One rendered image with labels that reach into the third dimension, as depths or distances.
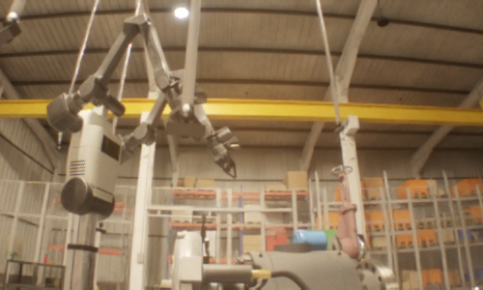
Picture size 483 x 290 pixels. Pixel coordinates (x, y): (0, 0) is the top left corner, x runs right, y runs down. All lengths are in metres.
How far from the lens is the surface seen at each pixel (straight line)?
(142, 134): 1.75
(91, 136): 1.54
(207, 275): 1.34
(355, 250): 5.89
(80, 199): 1.47
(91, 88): 1.43
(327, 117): 10.15
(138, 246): 9.23
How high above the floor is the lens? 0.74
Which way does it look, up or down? 24 degrees up
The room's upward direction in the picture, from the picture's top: 1 degrees clockwise
